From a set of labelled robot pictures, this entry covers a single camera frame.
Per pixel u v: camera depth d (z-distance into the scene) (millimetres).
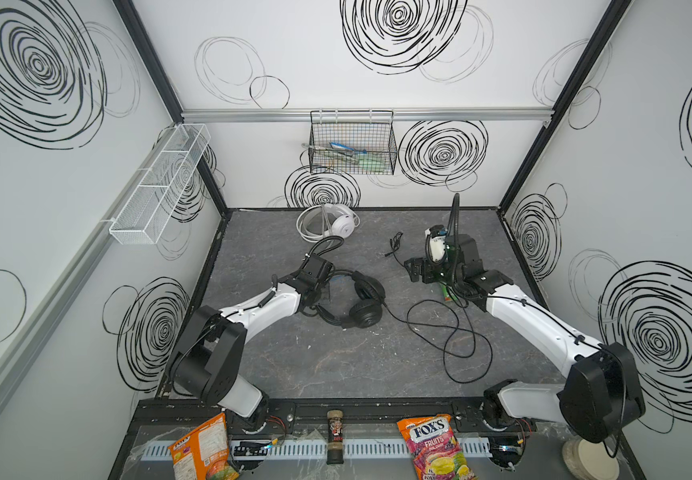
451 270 642
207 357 441
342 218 1055
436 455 658
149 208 740
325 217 1153
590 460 629
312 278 700
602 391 399
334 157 848
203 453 664
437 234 733
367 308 831
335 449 675
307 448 706
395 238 1090
